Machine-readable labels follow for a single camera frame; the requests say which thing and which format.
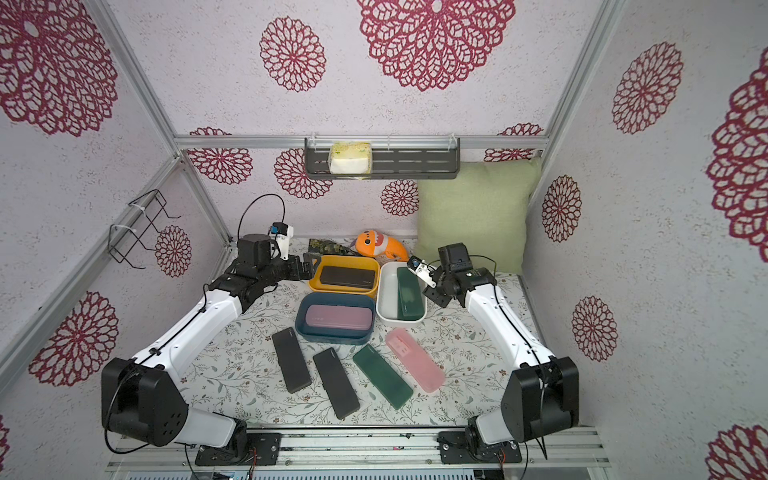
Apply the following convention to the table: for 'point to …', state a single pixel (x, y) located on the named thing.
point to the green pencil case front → (387, 381)
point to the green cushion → (485, 207)
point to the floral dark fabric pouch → (327, 247)
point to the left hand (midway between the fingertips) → (306, 259)
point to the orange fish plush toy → (373, 244)
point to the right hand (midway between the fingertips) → (438, 278)
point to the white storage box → (386, 298)
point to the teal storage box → (313, 335)
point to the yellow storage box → (345, 261)
